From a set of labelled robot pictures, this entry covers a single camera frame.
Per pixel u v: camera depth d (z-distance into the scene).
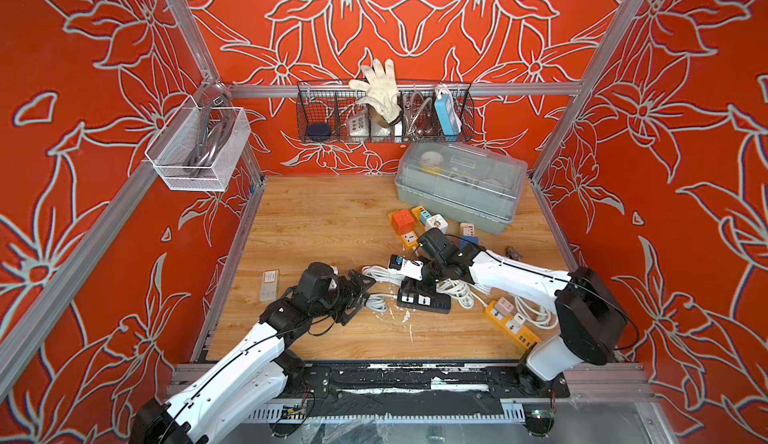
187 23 0.78
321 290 0.60
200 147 0.76
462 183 0.93
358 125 0.94
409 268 0.73
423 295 0.73
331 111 1.01
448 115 0.87
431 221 0.95
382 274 0.88
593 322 0.44
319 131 1.01
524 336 0.78
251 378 0.49
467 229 1.00
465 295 0.85
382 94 0.90
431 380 0.74
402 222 0.96
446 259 0.66
